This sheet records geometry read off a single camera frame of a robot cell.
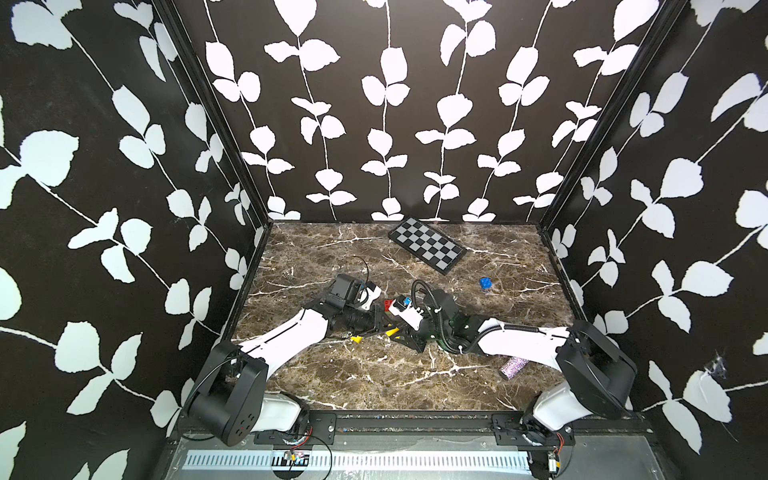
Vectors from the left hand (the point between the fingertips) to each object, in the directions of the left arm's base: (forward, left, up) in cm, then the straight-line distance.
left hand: (394, 324), depth 81 cm
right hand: (-1, +1, -1) cm, 2 cm away
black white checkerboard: (+32, -17, -8) cm, 38 cm away
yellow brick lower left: (+1, +11, -11) cm, 15 cm away
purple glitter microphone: (-11, -32, -8) cm, 35 cm away
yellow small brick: (-2, +1, 0) cm, 2 cm away
